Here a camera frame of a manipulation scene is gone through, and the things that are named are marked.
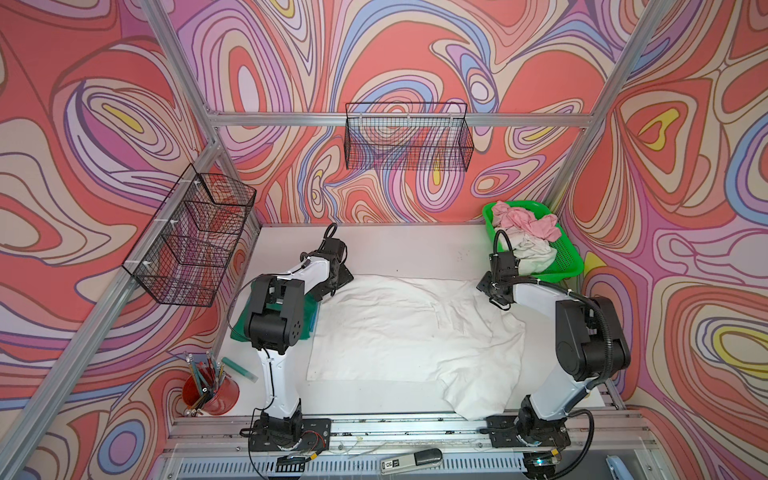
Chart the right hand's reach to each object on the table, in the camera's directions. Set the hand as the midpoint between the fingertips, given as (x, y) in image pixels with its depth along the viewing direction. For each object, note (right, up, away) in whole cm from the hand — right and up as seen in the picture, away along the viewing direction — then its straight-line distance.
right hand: (491, 291), depth 98 cm
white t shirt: (-18, -12, -7) cm, 22 cm away
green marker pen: (-74, -21, -17) cm, 79 cm away
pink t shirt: (+11, +27, +13) cm, 32 cm away
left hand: (-51, +3, +4) cm, 51 cm away
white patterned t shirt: (+18, +12, +6) cm, 22 cm away
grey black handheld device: (-27, -34, -32) cm, 54 cm away
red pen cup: (-78, -26, -20) cm, 85 cm away
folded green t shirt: (-59, -6, -5) cm, 59 cm away
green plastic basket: (+28, +10, +3) cm, 30 cm away
